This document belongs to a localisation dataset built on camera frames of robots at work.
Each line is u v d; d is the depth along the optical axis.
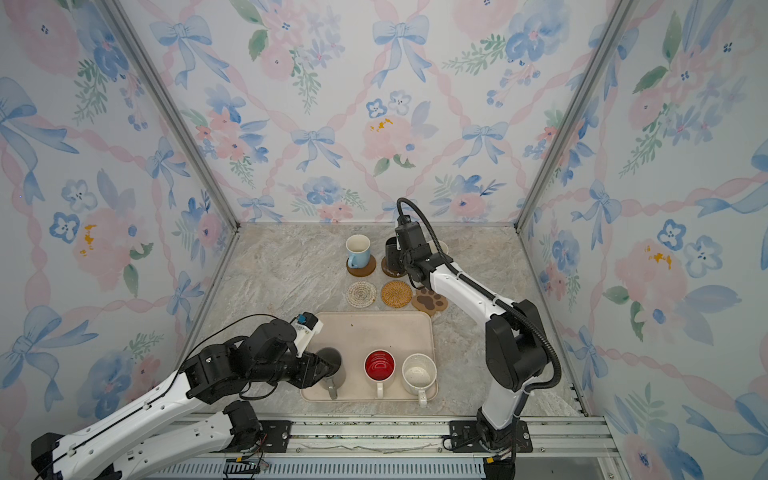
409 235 0.67
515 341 0.47
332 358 0.77
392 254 0.80
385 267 1.07
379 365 0.84
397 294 1.00
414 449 0.73
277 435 0.75
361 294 1.00
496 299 0.50
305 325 0.63
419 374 0.83
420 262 0.66
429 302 0.98
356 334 0.91
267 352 0.52
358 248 1.02
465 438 0.73
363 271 1.06
